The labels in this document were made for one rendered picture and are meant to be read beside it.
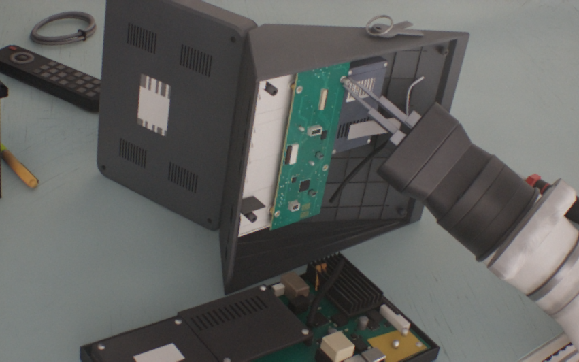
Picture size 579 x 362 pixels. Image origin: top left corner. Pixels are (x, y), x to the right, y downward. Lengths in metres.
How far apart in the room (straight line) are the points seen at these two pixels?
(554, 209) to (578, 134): 0.50
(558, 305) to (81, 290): 0.40
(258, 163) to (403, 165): 0.12
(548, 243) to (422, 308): 0.14
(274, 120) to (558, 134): 0.54
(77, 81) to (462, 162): 0.48
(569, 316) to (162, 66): 0.41
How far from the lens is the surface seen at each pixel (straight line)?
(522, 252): 0.71
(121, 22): 0.84
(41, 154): 0.96
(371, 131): 0.83
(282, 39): 0.75
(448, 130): 0.76
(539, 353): 0.83
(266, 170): 0.77
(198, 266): 0.82
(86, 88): 1.05
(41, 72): 1.08
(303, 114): 0.75
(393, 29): 0.80
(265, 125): 0.74
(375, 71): 0.80
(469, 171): 0.76
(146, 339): 0.71
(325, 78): 0.75
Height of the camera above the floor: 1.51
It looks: 32 degrees down
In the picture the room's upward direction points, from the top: 10 degrees clockwise
